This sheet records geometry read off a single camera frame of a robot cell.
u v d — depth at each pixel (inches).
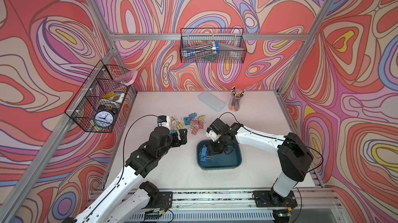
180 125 38.8
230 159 34.6
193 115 40.7
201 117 40.0
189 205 28.8
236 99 39.0
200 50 31.3
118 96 29.2
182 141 25.6
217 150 28.9
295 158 17.9
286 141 19.1
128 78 30.9
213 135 31.4
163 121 24.7
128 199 22.4
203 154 33.1
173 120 40.0
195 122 39.9
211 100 45.1
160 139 20.6
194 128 38.6
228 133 24.8
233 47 32.3
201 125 38.9
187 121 39.2
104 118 26.6
